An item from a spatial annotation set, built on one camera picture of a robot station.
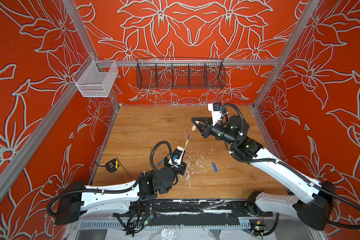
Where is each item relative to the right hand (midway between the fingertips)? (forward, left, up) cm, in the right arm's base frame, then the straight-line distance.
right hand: (190, 119), depth 63 cm
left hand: (-7, +3, -14) cm, 16 cm away
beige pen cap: (-1, -1, -4) cm, 4 cm away
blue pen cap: (-6, -16, -38) cm, 41 cm away
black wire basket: (+49, +16, -8) cm, 52 cm away
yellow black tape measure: (-6, +45, -34) cm, 56 cm away
